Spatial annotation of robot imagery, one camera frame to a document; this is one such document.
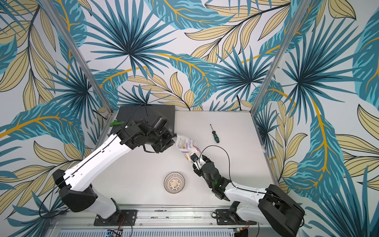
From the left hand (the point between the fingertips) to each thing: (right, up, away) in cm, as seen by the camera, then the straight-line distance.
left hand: (175, 144), depth 67 cm
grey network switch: (-40, +18, +46) cm, 64 cm away
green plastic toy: (-45, +10, +36) cm, 59 cm away
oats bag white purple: (+5, -2, +5) cm, 7 cm away
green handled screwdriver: (+24, +1, +36) cm, 43 cm away
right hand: (+7, -11, +14) cm, 19 cm away
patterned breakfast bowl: (-3, -24, +16) cm, 29 cm away
